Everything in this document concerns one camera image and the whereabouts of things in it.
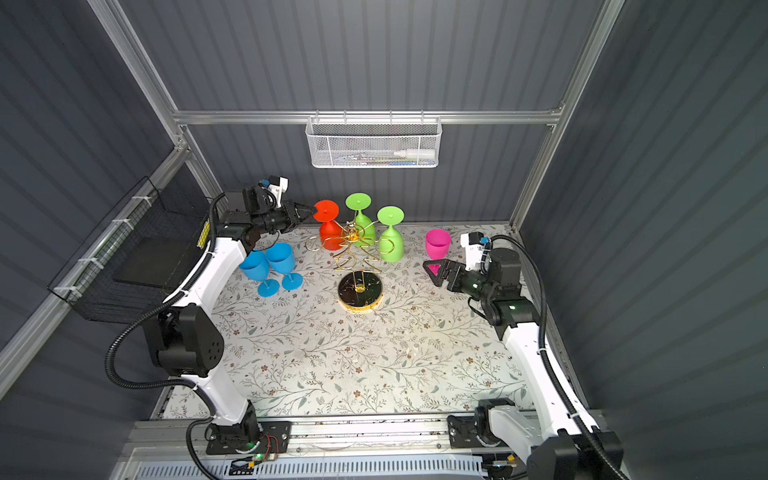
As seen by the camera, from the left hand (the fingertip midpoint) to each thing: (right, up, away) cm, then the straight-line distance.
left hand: (317, 209), depth 82 cm
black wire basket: (-47, +2, +12) cm, 48 cm away
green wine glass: (+21, -10, +5) cm, 23 cm away
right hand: (+32, -16, -8) cm, 37 cm away
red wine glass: (+2, -6, +7) cm, 9 cm away
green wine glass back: (+13, -7, -1) cm, 15 cm away
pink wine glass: (+35, -9, +12) cm, 38 cm away
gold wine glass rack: (+10, -24, +17) cm, 32 cm away
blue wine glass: (-19, -16, +5) cm, 26 cm away
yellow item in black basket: (-32, -7, +1) cm, 33 cm away
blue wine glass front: (-13, -14, +10) cm, 22 cm away
